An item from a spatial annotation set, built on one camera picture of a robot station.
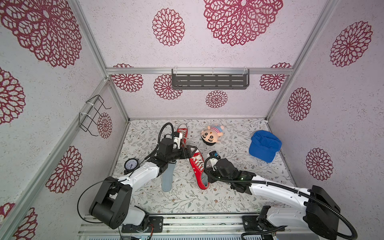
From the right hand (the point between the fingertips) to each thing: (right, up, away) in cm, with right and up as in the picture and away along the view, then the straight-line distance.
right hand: (203, 169), depth 80 cm
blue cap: (+43, +11, +21) cm, 49 cm away
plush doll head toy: (+7, +18, +20) cm, 28 cm away
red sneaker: (-3, +5, -1) cm, 6 cm away
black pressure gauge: (-44, 0, +12) cm, 45 cm away
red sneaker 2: (-11, +20, +27) cm, 35 cm away
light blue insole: (-21, -7, +10) cm, 24 cm away
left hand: (-5, +10, +4) cm, 12 cm away
